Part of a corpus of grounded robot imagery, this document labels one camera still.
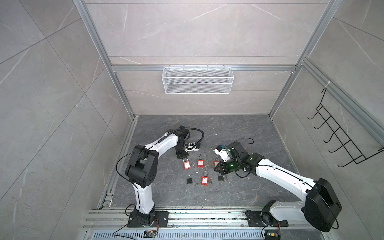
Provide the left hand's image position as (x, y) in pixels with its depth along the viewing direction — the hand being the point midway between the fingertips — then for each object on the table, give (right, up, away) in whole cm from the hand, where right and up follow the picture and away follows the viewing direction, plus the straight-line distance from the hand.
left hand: (183, 150), depth 94 cm
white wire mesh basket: (+9, +47, +7) cm, 49 cm away
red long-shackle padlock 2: (+13, -15, -8) cm, 22 cm away
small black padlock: (+4, -16, -8) cm, 18 cm away
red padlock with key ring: (+11, -7, -2) cm, 13 cm away
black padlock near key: (+23, -15, -7) cm, 28 cm away
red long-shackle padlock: (+2, -8, -4) cm, 9 cm away
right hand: (+18, -7, -14) cm, 24 cm away
